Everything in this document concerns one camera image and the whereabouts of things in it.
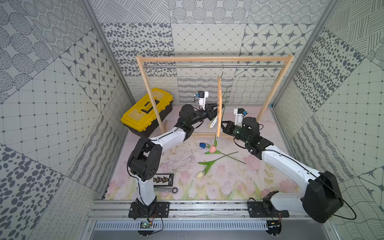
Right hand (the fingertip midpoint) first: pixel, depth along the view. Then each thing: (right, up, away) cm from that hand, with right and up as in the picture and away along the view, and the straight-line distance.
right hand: (220, 123), depth 80 cm
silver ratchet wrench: (-25, -37, +1) cm, 45 cm away
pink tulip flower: (-4, -13, -3) cm, 14 cm away
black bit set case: (-32, -32, +3) cm, 45 cm away
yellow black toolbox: (-46, +2, +11) cm, 48 cm away
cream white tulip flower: (-10, -30, +4) cm, 32 cm away
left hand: (+1, +10, -7) cm, 12 cm away
